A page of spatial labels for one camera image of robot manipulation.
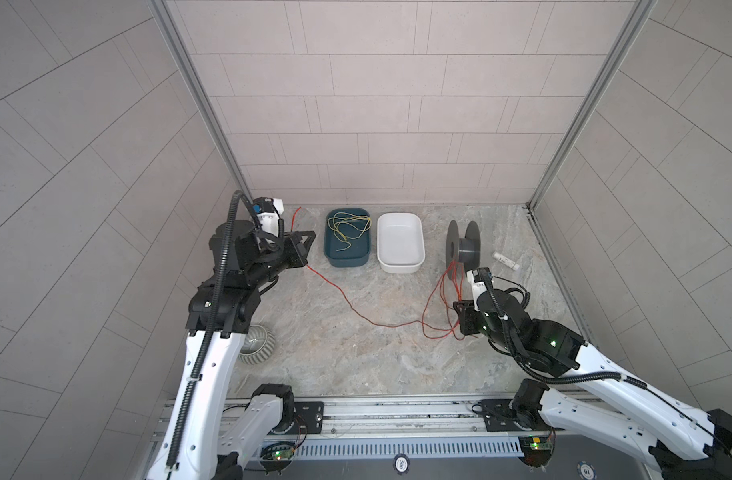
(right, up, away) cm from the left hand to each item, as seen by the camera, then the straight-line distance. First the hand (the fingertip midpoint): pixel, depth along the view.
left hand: (320, 232), depth 62 cm
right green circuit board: (+49, -50, +6) cm, 70 cm away
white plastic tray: (+19, -5, +40) cm, 45 cm away
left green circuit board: (-10, -48, +2) cm, 49 cm away
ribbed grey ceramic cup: (-21, -32, +20) cm, 43 cm away
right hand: (+30, -19, +11) cm, 37 cm away
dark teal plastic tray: (+4, -8, +35) cm, 36 cm away
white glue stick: (+55, -10, +37) cm, 67 cm away
